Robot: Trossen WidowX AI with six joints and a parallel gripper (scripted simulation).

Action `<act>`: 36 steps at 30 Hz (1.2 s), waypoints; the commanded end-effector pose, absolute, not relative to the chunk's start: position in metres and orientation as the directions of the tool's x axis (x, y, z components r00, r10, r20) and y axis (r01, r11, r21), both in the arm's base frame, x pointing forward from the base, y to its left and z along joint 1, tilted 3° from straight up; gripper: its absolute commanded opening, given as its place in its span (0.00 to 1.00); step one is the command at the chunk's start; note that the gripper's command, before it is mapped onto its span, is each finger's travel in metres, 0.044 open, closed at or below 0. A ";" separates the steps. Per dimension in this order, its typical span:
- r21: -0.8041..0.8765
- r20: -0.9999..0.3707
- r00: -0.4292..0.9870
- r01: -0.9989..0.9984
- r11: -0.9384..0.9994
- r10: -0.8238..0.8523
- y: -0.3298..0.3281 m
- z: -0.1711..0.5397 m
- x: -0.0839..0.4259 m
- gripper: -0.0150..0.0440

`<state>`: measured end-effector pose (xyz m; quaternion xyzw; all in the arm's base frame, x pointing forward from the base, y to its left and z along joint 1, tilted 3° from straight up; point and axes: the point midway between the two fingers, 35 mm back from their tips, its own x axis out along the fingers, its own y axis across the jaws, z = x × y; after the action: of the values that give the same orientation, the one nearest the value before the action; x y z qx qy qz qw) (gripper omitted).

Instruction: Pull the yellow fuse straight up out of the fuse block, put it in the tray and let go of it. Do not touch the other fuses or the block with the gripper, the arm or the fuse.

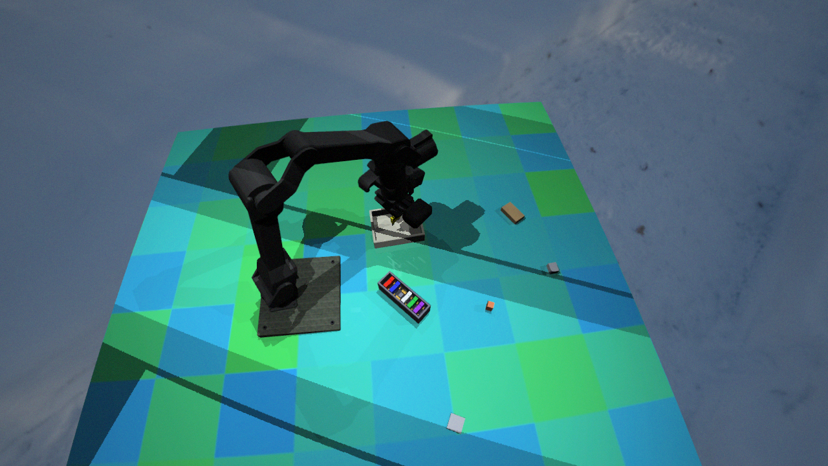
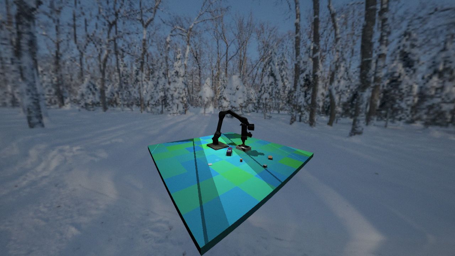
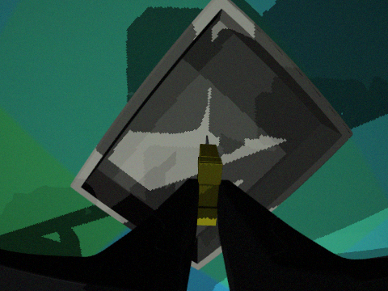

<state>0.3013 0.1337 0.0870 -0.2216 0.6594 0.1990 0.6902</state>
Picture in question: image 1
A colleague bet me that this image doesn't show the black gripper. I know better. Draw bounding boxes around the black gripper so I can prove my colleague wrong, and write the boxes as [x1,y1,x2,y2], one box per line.
[358,169,432,228]

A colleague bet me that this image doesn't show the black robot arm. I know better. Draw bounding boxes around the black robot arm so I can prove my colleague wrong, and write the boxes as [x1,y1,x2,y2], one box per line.
[228,121,438,312]

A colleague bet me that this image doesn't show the tan rectangular block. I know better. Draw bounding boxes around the tan rectangular block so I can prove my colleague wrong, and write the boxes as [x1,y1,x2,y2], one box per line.
[501,202,525,224]

